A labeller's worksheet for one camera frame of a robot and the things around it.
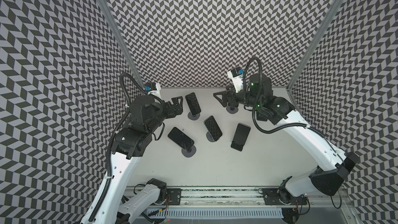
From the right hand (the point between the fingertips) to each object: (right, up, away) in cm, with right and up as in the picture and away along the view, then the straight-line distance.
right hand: (220, 95), depth 67 cm
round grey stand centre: (-5, -23, +20) cm, 30 cm away
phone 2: (-2, -18, +24) cm, 30 cm away
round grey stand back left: (-15, -13, +32) cm, 38 cm away
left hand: (-20, -2, -4) cm, 20 cm away
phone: (-15, -4, +31) cm, 34 cm away
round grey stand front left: (-15, -32, +19) cm, 40 cm away
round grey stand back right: (+11, -9, +38) cm, 40 cm away
